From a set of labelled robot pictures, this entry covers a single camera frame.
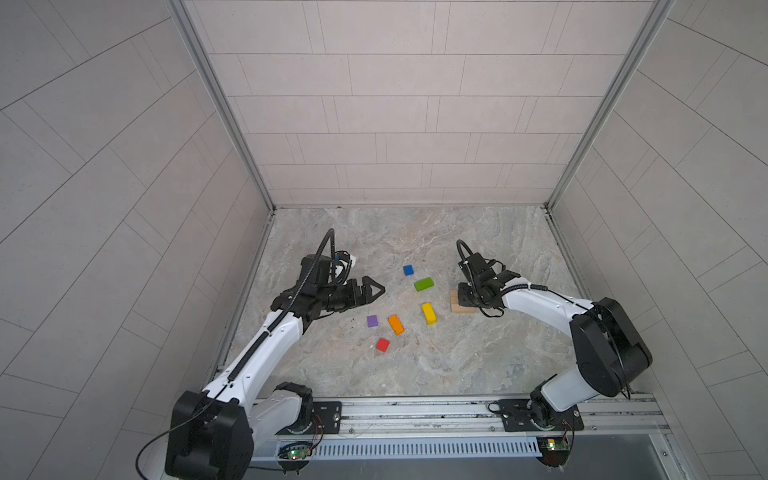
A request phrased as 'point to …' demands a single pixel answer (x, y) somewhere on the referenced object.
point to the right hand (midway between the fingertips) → (461, 297)
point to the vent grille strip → (420, 448)
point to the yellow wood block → (429, 314)
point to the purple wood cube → (372, 321)
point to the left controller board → (295, 453)
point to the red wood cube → (383, 345)
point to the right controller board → (555, 450)
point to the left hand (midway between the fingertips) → (380, 291)
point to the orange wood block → (396, 325)
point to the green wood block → (423, 284)
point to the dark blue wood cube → (408, 270)
